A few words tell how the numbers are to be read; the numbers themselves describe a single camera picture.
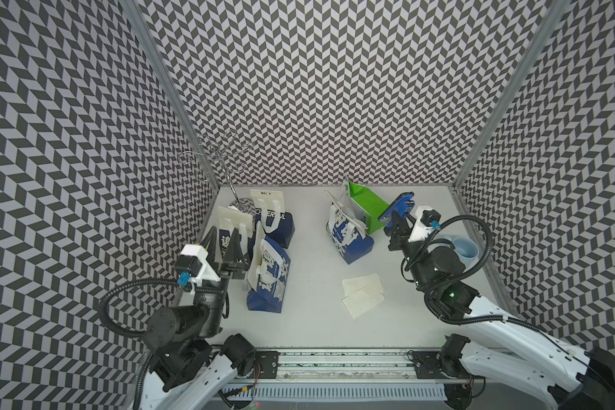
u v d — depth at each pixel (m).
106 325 0.34
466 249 0.96
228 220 0.80
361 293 0.88
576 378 0.40
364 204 0.99
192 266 0.41
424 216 0.55
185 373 0.43
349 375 0.72
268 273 0.78
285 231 0.94
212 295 0.46
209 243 0.91
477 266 0.43
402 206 0.62
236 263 0.48
